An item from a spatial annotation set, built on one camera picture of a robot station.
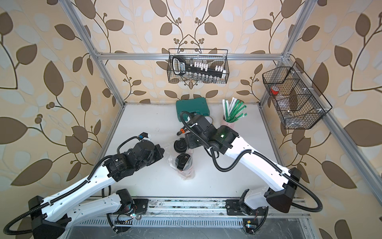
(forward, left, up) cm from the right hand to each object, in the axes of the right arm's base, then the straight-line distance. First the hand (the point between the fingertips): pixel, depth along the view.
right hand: (190, 137), depth 70 cm
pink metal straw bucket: (+20, -26, -18) cm, 37 cm away
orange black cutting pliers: (+21, +7, -24) cm, 33 cm away
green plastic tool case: (+44, -4, -23) cm, 50 cm away
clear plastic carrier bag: (-8, +10, -6) cm, 14 cm away
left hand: (-2, +13, -6) cm, 15 cm away
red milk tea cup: (-8, +4, -9) cm, 13 cm away
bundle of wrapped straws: (+25, -28, -13) cm, 40 cm away
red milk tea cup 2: (0, +6, -8) cm, 10 cm away
